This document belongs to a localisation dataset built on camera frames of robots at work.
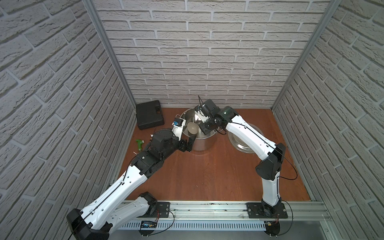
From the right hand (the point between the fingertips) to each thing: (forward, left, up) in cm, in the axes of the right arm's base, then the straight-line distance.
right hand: (206, 125), depth 82 cm
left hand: (-7, +12, +8) cm, 16 cm away
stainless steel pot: (0, +2, -17) cm, 17 cm away
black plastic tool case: (+26, +40, -16) cm, 51 cm away
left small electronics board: (-42, +32, -23) cm, 58 cm away
